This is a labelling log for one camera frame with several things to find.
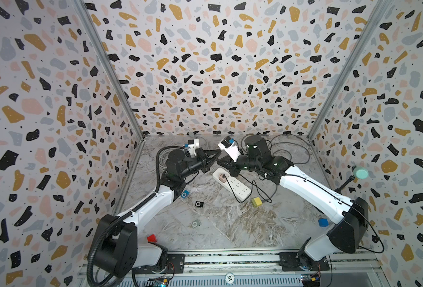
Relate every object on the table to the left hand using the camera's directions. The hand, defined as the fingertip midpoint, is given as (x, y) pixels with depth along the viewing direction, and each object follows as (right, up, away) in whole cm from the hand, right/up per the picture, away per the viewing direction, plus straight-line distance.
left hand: (225, 152), depth 71 cm
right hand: (-1, -4, +1) cm, 4 cm away
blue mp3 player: (-20, -22, +22) cm, 37 cm away
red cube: (-32, -38, +8) cm, 51 cm away
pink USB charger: (-2, -14, +23) cm, 27 cm away
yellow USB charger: (+16, -25, +19) cm, 35 cm away
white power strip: (+9, -20, +22) cm, 32 cm away
